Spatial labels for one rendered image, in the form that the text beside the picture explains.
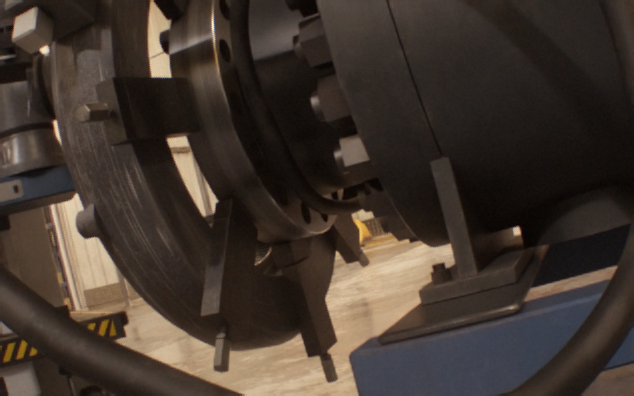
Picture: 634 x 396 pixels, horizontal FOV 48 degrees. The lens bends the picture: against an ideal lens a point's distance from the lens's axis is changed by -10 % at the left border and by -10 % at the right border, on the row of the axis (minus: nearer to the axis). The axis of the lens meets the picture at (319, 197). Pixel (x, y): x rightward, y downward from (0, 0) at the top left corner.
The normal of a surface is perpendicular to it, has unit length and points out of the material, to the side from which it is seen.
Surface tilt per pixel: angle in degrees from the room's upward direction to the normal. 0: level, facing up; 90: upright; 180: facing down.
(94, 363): 83
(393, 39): 97
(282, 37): 74
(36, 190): 90
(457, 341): 90
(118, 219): 114
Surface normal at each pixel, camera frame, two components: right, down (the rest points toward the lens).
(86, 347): 0.08, -0.59
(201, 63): -0.37, -0.11
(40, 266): 0.41, -0.15
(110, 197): -0.25, 0.36
